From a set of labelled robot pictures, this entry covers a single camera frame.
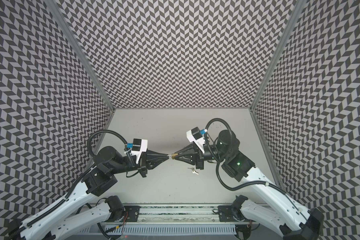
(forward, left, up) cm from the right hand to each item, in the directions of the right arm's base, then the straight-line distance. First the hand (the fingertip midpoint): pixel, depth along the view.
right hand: (176, 162), depth 55 cm
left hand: (+1, +3, +1) cm, 3 cm away
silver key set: (+10, -7, -34) cm, 36 cm away
